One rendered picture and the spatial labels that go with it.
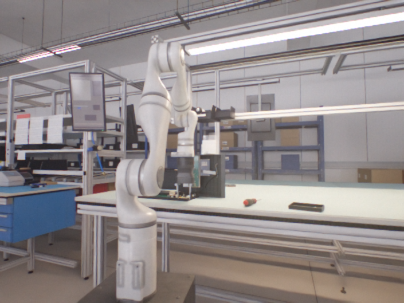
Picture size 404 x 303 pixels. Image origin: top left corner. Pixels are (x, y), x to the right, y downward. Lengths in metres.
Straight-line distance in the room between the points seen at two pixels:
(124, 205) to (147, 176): 0.09
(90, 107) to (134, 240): 1.82
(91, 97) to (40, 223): 1.15
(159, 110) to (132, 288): 0.43
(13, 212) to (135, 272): 1.78
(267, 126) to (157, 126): 2.40
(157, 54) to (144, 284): 0.64
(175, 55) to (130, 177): 0.41
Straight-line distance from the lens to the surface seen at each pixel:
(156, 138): 0.60
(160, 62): 0.80
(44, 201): 2.43
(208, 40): 1.56
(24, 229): 2.38
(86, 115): 2.31
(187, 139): 1.00
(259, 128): 2.95
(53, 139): 2.91
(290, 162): 4.70
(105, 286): 0.74
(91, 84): 2.30
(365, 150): 5.34
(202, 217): 0.94
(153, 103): 0.65
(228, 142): 4.84
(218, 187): 1.15
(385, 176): 4.36
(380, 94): 5.55
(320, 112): 1.70
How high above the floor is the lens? 1.18
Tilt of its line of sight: 2 degrees up
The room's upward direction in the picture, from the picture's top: straight up
